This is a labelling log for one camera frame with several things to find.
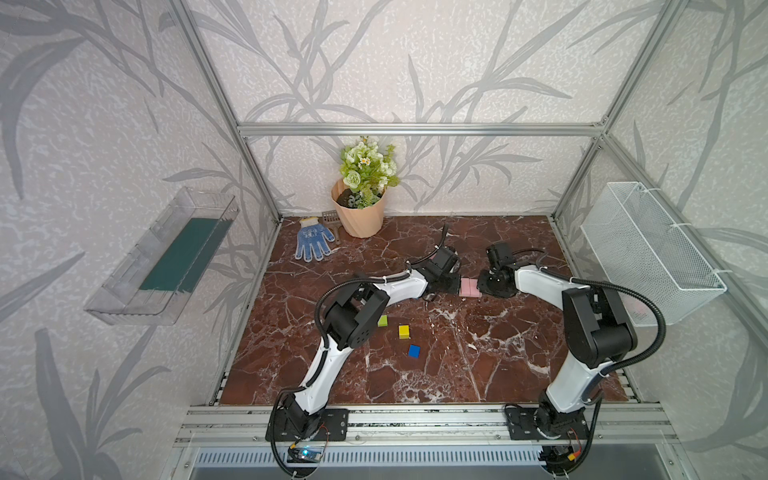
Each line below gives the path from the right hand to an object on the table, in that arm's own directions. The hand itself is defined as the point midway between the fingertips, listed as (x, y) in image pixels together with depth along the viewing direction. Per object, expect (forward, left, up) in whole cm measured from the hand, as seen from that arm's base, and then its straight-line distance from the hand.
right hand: (483, 277), depth 99 cm
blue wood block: (-24, +24, -1) cm, 34 cm away
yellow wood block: (-19, +27, 0) cm, 33 cm away
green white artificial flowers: (+27, +39, +24) cm, 54 cm away
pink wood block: (-6, +4, +1) cm, 7 cm away
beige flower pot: (+18, +44, +8) cm, 48 cm away
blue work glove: (+18, +62, -2) cm, 65 cm away
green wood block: (-15, +33, -1) cm, 36 cm away
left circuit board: (-48, +51, -2) cm, 70 cm away
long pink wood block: (-4, +7, 0) cm, 8 cm away
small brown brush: (+27, +55, 0) cm, 61 cm away
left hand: (0, +8, +2) cm, 8 cm away
